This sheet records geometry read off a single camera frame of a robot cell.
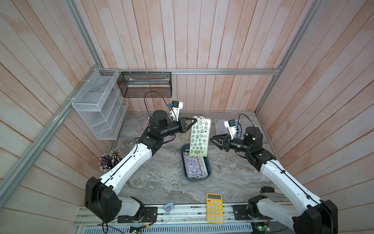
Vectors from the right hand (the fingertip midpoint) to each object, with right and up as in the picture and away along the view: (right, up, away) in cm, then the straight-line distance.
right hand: (211, 138), depth 73 cm
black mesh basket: (-42, +36, +29) cm, 62 cm away
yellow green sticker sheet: (-13, +2, -6) cm, 14 cm away
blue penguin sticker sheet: (+11, +4, -8) cm, 14 cm away
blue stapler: (-22, -36, +2) cm, 42 cm away
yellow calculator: (+2, -37, +2) cm, 37 cm away
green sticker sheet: (-6, +1, -3) cm, 7 cm away
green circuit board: (+24, -44, -2) cm, 50 cm away
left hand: (-8, +8, -5) cm, 12 cm away
